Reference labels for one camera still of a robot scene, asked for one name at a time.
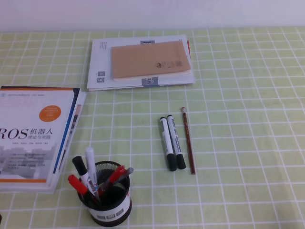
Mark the red gel pen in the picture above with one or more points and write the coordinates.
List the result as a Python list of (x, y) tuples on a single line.
[(119, 171)]

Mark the white marker pen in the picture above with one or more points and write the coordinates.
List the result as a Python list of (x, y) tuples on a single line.
[(91, 167)]

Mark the black mesh pen holder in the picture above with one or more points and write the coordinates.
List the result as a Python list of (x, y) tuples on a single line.
[(115, 202)]

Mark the left black white marker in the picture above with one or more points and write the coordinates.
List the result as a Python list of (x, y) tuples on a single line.
[(171, 159)]

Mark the black white marker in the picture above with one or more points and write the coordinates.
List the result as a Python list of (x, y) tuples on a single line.
[(175, 142), (171, 159)]

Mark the brown kraft notebook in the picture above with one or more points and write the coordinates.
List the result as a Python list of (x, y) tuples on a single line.
[(135, 61)]

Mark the right black white marker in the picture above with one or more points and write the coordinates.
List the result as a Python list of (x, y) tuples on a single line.
[(175, 142)]

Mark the dark red pencil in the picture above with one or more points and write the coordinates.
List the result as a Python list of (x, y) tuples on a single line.
[(188, 141)]

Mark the white book under notebook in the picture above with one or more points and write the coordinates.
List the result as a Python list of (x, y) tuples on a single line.
[(100, 76)]

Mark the black cap whiteboard marker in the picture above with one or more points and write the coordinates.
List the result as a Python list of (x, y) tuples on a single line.
[(84, 174)]

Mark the red cap marker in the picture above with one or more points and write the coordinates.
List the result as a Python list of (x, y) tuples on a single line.
[(88, 197)]

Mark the ROS robotics textbook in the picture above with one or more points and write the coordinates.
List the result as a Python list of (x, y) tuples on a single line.
[(31, 133)]

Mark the white book under textbook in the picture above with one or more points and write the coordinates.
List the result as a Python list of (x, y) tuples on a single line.
[(66, 152)]

